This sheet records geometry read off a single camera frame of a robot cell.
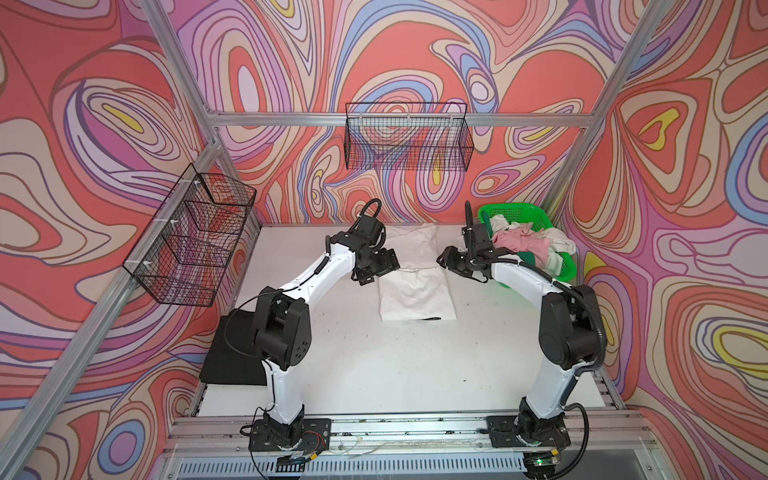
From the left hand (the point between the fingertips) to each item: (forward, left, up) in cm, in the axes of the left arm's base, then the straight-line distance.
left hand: (396, 269), depth 89 cm
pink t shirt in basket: (+19, -47, -8) cm, 51 cm away
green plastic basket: (+30, -55, -8) cm, 63 cm away
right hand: (+4, -17, -5) cm, 18 cm away
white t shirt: (+1, -8, -13) cm, 15 cm away
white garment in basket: (+15, -57, -4) cm, 59 cm away
